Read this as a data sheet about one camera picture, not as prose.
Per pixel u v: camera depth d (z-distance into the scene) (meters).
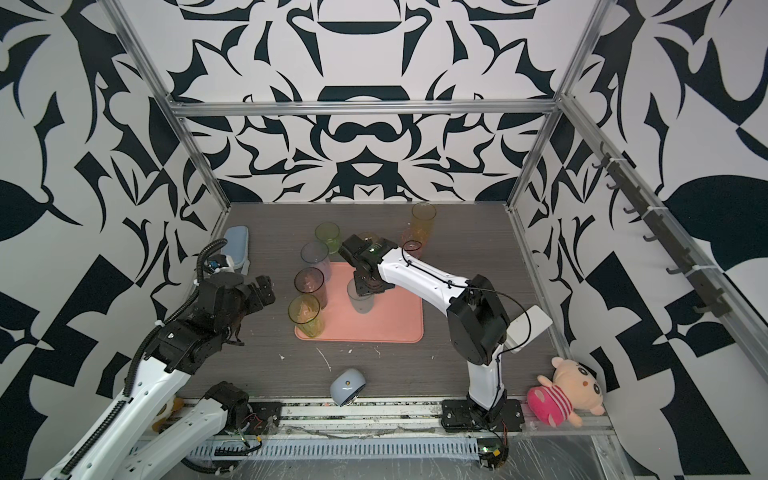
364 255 0.62
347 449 0.65
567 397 0.72
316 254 0.94
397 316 0.89
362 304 0.91
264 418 0.73
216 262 0.63
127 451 0.42
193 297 0.53
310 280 0.91
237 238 1.09
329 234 1.02
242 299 0.56
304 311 0.84
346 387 0.71
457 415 0.74
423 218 0.99
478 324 0.49
